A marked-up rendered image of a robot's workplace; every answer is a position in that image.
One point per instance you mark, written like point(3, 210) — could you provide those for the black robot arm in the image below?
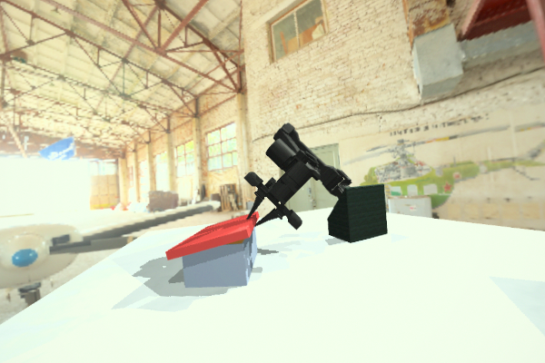
point(300, 163)

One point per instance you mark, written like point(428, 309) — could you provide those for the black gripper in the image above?
point(282, 191)

